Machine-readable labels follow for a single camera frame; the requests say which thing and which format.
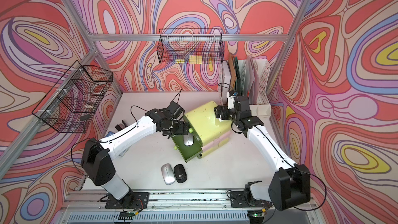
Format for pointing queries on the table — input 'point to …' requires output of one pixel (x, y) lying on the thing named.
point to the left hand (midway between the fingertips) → (184, 131)
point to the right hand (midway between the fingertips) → (221, 113)
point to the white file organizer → (247, 78)
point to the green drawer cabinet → (207, 132)
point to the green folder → (238, 80)
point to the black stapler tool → (121, 126)
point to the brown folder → (233, 78)
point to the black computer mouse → (180, 173)
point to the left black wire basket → (74, 98)
